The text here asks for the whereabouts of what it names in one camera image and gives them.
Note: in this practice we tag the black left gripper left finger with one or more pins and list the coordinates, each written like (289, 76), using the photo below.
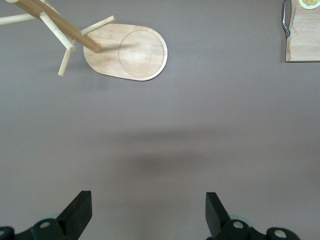
(75, 215)

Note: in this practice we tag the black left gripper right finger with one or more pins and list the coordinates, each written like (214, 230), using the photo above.
(215, 215)

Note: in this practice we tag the wooden cup rack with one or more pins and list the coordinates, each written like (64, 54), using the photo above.
(142, 57)

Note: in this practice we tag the brown table cover mat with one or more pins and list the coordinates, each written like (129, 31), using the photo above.
(160, 112)

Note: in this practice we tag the bamboo cutting board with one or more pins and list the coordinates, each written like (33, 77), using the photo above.
(305, 37)

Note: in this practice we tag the lemon slice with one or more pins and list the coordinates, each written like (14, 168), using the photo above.
(310, 3)

